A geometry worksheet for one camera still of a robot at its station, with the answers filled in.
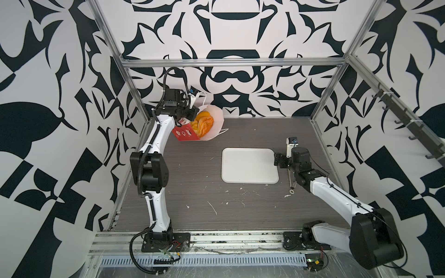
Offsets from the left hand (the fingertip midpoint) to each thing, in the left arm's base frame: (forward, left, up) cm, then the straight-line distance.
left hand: (197, 105), depth 90 cm
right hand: (-21, -43, -13) cm, 50 cm away
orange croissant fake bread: (-2, -3, -13) cm, 14 cm away
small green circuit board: (-65, -48, -28) cm, 86 cm away
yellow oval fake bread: (+5, 0, -12) cm, 13 cm away
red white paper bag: (-8, +7, -10) cm, 15 cm away
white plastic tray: (-21, -27, -26) cm, 43 cm away
